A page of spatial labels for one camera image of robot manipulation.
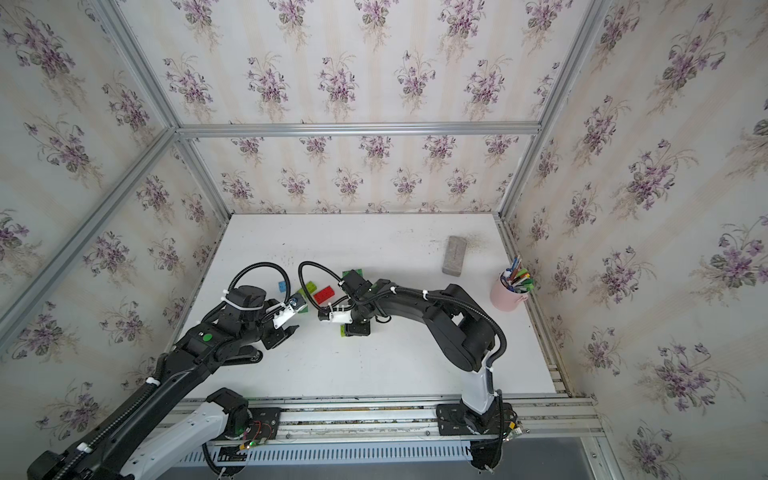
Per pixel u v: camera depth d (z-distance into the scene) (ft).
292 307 2.17
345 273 2.41
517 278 2.95
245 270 1.93
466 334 1.59
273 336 2.21
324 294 3.14
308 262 2.37
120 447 1.34
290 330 2.30
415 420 2.46
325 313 2.51
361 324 2.57
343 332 2.75
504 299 2.82
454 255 3.42
